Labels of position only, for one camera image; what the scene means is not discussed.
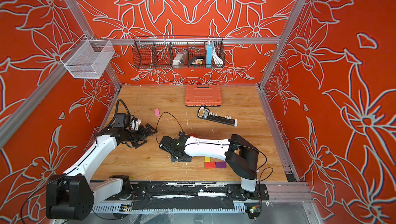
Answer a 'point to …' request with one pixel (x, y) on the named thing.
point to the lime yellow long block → (207, 159)
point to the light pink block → (157, 112)
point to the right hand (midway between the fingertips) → (174, 160)
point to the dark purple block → (220, 164)
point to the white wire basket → (87, 59)
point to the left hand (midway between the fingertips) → (152, 134)
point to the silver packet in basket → (180, 57)
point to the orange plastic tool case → (203, 95)
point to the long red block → (210, 165)
